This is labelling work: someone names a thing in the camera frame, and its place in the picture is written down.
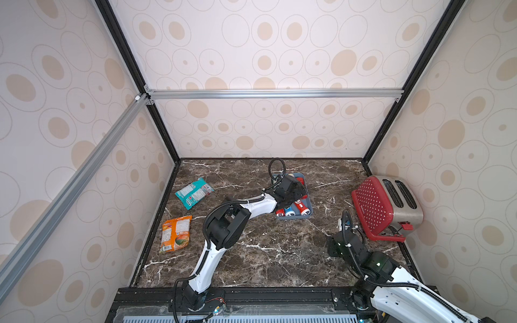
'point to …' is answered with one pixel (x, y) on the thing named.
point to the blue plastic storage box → (295, 206)
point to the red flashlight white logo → (280, 212)
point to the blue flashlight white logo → (289, 212)
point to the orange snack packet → (176, 234)
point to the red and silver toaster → (387, 207)
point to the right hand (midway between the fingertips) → (337, 239)
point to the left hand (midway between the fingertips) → (308, 191)
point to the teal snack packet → (194, 192)
